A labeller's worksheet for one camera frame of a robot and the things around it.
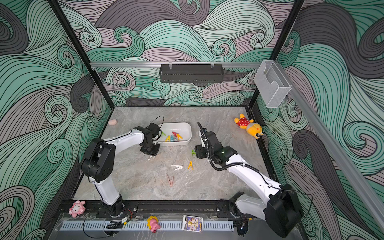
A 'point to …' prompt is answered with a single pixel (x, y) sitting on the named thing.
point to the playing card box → (192, 223)
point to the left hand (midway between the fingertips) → (154, 152)
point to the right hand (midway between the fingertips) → (198, 148)
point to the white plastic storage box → (184, 129)
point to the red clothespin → (175, 133)
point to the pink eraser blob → (112, 122)
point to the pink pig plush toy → (77, 208)
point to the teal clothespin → (172, 138)
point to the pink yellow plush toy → (153, 223)
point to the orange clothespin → (190, 164)
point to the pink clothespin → (171, 182)
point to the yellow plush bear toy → (254, 129)
